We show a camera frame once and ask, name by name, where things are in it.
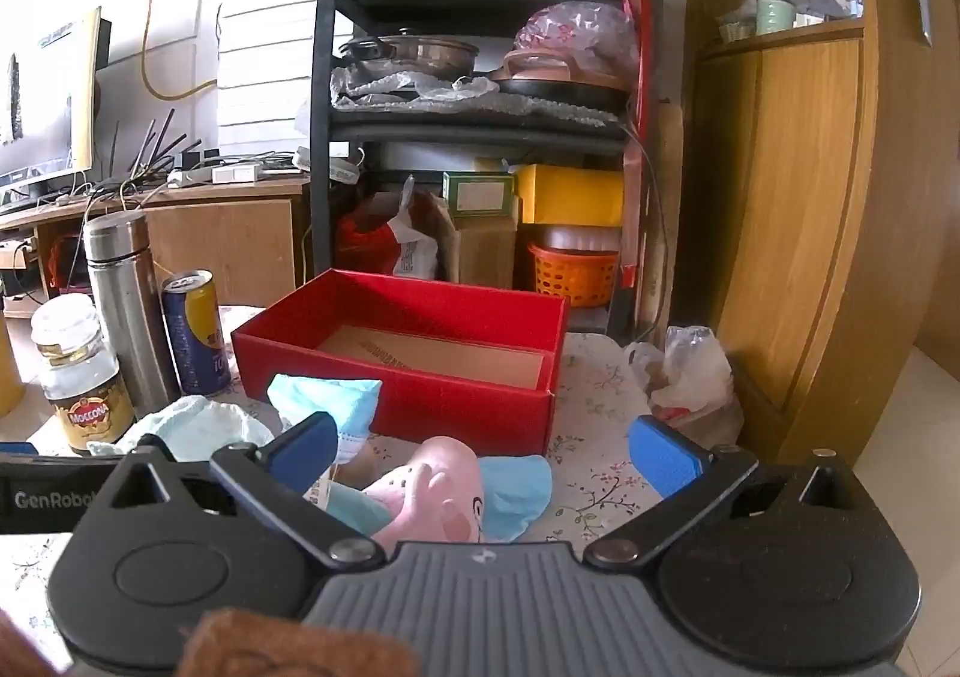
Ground pink pig plush toy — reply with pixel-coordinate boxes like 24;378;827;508
304;435;485;552

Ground red flat board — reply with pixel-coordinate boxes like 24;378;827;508
619;0;653;288

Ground green box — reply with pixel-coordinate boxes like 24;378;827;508
441;171;518;219

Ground glass coffee jar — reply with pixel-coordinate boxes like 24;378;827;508
30;294;140;457

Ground stainless steel thermos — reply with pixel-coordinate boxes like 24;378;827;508
81;210;181;416

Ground brown fuzzy cloth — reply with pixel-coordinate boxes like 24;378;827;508
176;608;421;677

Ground yellow cable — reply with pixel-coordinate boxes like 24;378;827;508
142;0;218;103

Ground red plastic bag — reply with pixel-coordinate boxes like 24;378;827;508
335;193;410;277

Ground yellow box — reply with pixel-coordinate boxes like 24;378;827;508
516;163;625;228

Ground flat cardboard sheet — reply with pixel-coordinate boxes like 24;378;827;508
652;100;687;318

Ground white printed bag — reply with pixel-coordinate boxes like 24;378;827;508
386;174;440;279

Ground floral tablecloth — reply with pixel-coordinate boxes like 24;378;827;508
0;304;740;677

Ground steel pot with lid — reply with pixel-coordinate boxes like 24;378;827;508
339;26;481;82

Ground bubble wrap sheet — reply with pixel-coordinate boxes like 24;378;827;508
330;64;500;112

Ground brown cardboard box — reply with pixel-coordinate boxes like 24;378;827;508
435;197;526;288

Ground light green towel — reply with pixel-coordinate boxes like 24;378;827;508
86;394;278;462

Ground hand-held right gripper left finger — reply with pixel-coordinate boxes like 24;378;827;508
96;413;385;569

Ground white power strip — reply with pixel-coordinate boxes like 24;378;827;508
166;163;263;189

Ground wooden cabinet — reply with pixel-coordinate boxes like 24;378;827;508
679;0;960;464

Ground pink frying pan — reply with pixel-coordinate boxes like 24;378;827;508
491;47;631;112

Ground black router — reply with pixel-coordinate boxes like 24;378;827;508
105;111;203;187

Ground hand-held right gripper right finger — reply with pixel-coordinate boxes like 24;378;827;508
583;414;863;568

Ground red cardboard box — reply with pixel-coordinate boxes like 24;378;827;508
230;268;571;457

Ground pink plastic bag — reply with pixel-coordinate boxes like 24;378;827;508
514;1;642;74

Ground orange plastic basket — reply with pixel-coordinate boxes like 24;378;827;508
525;238;623;309

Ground wooden media stand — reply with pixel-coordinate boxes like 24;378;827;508
0;174;312;318

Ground green mug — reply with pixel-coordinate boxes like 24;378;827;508
754;0;796;37

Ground blue and yellow can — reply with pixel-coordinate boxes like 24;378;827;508
160;270;230;397

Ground flat screen monitor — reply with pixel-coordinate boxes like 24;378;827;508
0;6;102;198

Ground white plastic bag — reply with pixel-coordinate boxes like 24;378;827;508
624;324;745;449

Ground white power adapter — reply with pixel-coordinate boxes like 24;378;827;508
296;147;361;183

